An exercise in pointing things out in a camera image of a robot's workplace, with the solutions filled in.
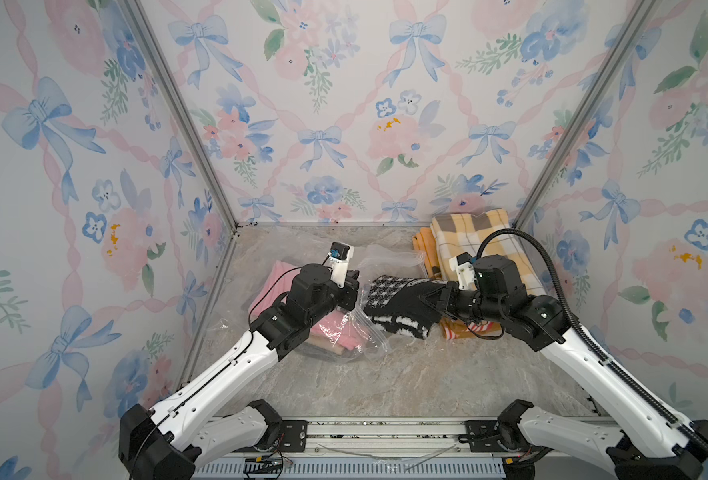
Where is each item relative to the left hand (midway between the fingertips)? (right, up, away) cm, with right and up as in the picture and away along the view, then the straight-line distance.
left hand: (359, 271), depth 72 cm
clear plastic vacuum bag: (-21, +6, +38) cm, 44 cm away
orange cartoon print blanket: (+27, -17, +16) cm, 36 cm away
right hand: (+15, -6, -3) cm, 16 cm away
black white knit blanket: (+9, -9, +6) cm, 14 cm away
